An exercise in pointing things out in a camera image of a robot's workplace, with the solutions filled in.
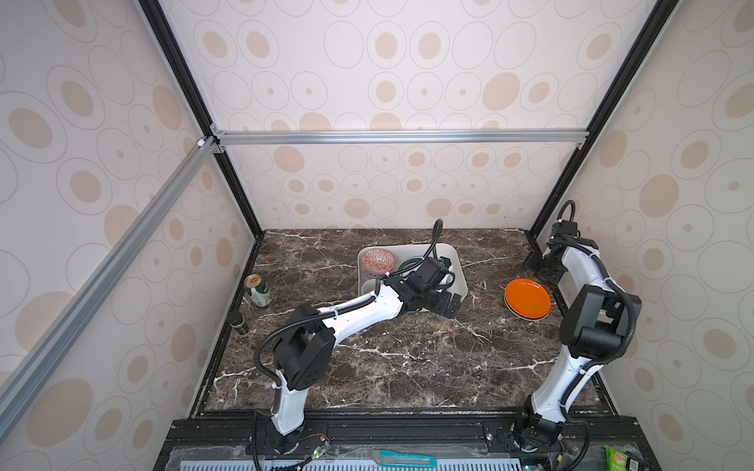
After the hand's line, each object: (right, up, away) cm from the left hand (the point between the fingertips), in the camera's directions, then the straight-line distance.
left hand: (457, 298), depth 81 cm
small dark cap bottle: (-63, -8, +4) cm, 64 cm away
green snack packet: (+35, -37, -12) cm, 52 cm away
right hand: (+28, +7, +14) cm, 32 cm away
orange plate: (+27, -3, +16) cm, 32 cm away
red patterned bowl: (-23, +10, +24) cm, 35 cm away
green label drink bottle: (-60, +1, +10) cm, 60 cm away
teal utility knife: (-19, -37, -11) cm, 43 cm away
